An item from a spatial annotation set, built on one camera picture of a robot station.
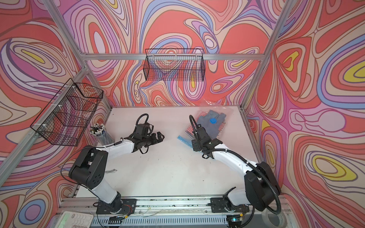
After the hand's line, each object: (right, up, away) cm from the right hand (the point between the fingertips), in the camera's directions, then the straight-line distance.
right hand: (201, 145), depth 87 cm
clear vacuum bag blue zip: (+12, +17, +18) cm, 27 cm away
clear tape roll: (+37, -32, -19) cm, 52 cm away
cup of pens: (-63, +10, -3) cm, 64 cm away
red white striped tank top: (-7, +8, +11) cm, 16 cm away
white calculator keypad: (-67, -33, -19) cm, 77 cm away
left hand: (-26, +3, +6) cm, 27 cm away
